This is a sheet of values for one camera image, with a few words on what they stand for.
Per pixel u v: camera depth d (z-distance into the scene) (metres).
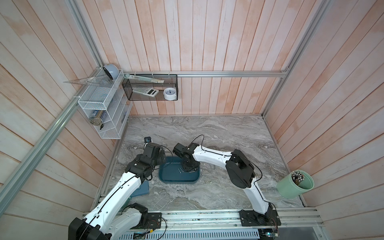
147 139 0.69
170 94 0.95
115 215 0.45
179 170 0.90
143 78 0.92
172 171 0.90
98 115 0.76
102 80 0.86
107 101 0.77
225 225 0.73
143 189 0.82
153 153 0.60
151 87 1.05
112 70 0.84
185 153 0.68
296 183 0.72
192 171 0.88
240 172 0.53
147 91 0.98
